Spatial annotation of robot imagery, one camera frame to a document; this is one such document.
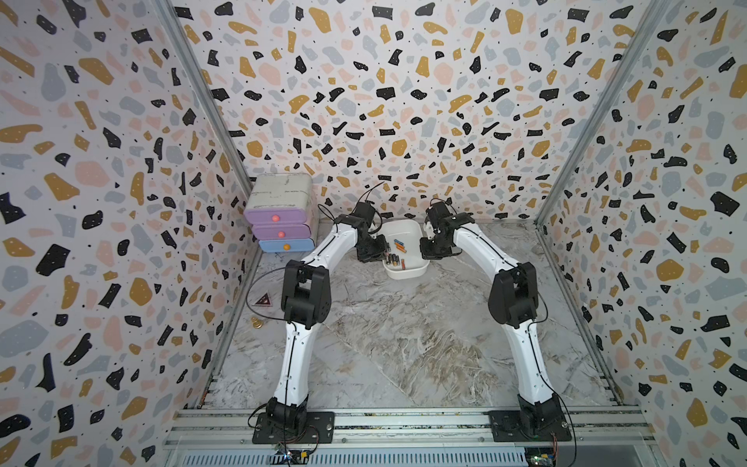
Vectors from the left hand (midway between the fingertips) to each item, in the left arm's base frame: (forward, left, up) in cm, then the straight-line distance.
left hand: (388, 254), depth 100 cm
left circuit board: (-56, +25, -9) cm, 62 cm away
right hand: (+1, -12, -1) cm, 12 cm away
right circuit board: (-57, -37, -10) cm, 68 cm away
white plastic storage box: (+13, -6, -6) cm, 16 cm away
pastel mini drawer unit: (+9, +36, +11) cm, 39 cm away
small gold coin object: (-21, +42, -8) cm, 48 cm away
